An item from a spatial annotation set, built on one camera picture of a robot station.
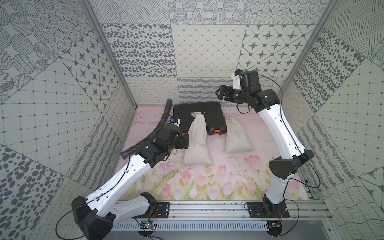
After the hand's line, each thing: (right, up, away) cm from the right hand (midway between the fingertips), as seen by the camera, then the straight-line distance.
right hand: (221, 96), depth 75 cm
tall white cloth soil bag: (-13, -31, +13) cm, 36 cm away
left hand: (-22, -18, -1) cm, 28 cm away
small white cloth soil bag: (+12, -25, +16) cm, 32 cm away
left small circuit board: (-37, -62, -4) cm, 73 cm away
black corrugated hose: (-35, 0, +44) cm, 56 cm away
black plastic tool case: (-1, -7, +32) cm, 32 cm away
